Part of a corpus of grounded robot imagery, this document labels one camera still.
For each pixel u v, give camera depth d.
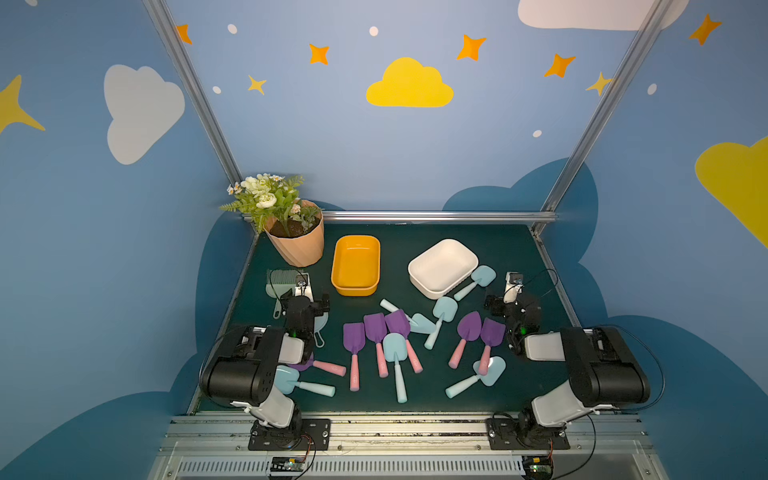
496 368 0.84
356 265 1.13
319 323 0.93
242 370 0.45
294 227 1.05
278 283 1.04
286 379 0.83
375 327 0.93
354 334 0.90
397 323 0.93
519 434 0.74
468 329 0.94
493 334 0.92
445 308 0.98
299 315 0.70
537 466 0.73
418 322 0.94
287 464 0.72
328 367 0.84
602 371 0.46
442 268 1.06
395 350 0.89
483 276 1.07
